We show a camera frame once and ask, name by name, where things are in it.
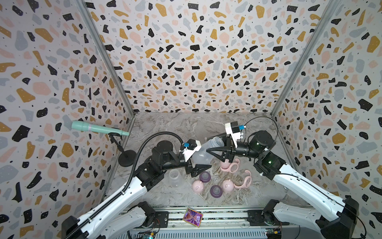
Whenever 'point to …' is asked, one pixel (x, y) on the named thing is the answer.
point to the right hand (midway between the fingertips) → (211, 148)
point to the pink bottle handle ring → (226, 166)
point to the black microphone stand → (127, 158)
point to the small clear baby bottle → (175, 179)
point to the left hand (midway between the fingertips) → (208, 156)
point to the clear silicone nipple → (216, 179)
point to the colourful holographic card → (193, 217)
